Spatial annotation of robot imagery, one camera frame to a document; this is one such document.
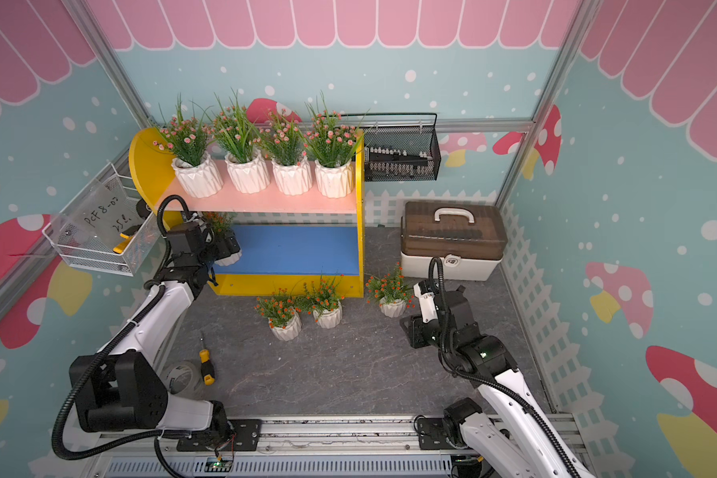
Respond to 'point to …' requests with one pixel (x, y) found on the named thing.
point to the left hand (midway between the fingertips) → (219, 239)
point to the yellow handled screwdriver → (206, 367)
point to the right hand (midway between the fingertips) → (407, 319)
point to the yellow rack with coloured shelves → (291, 244)
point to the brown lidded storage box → (467, 238)
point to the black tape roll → (142, 209)
